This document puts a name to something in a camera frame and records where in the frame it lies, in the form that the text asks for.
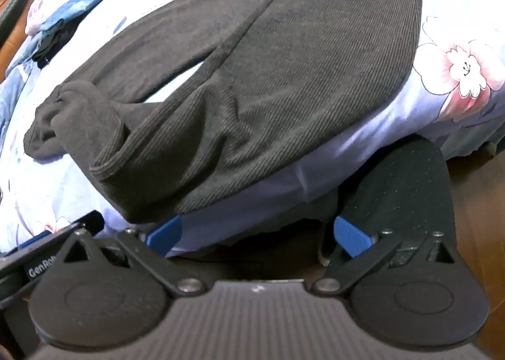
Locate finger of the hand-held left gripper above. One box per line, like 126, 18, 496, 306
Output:
49, 210, 105, 236

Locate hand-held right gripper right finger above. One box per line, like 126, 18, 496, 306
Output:
311, 216, 459, 298

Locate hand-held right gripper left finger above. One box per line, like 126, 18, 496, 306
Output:
58, 216, 208, 298

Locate dark grey ribbed pants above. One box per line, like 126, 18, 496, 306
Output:
24, 0, 448, 224

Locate lilac floral bed sheet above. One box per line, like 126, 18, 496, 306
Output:
0, 0, 505, 262

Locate black slipper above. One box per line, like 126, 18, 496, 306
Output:
321, 139, 455, 266

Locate small black garment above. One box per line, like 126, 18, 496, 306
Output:
33, 27, 67, 68

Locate blue cloth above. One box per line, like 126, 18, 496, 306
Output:
39, 0, 116, 36

